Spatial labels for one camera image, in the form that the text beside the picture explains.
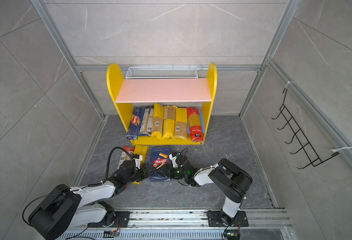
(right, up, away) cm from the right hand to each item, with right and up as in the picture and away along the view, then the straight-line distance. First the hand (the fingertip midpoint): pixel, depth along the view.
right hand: (161, 172), depth 86 cm
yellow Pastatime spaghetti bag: (+5, +30, +7) cm, 31 cm away
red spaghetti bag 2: (-18, +12, -6) cm, 22 cm away
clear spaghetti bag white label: (-10, +26, +4) cm, 28 cm away
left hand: (-3, +3, -1) cm, 4 cm away
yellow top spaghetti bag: (+12, +27, +5) cm, 29 cm away
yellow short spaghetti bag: (-3, +31, +7) cm, 32 cm away
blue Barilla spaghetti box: (-17, +36, +12) cm, 41 cm away
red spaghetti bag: (+21, +25, +3) cm, 33 cm away
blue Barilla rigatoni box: (-1, +5, +1) cm, 5 cm away
